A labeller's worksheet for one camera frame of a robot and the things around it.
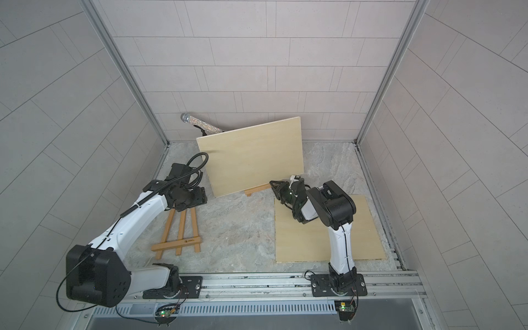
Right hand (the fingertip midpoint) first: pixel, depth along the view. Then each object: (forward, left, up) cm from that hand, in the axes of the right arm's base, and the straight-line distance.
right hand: (270, 184), depth 96 cm
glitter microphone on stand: (+20, +28, +20) cm, 40 cm away
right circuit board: (-48, -23, -5) cm, 54 cm away
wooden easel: (-25, +36, +1) cm, 43 cm away
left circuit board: (-47, +34, +2) cm, 58 cm away
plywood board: (-24, -17, -7) cm, 30 cm away
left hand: (-9, +27, +7) cm, 29 cm away
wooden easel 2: (-4, +9, +2) cm, 10 cm away
